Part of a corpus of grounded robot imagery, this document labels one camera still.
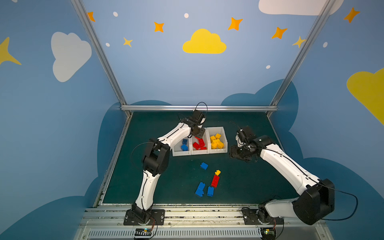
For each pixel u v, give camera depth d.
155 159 0.56
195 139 1.04
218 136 1.04
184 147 1.01
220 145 0.99
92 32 0.77
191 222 0.73
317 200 0.40
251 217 0.75
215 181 0.86
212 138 1.01
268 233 0.73
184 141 1.01
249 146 0.58
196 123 0.77
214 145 0.99
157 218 0.75
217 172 0.90
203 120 0.82
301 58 0.88
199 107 0.80
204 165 0.93
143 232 0.73
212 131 1.04
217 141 0.99
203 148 1.01
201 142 1.02
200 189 0.83
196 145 1.01
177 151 0.98
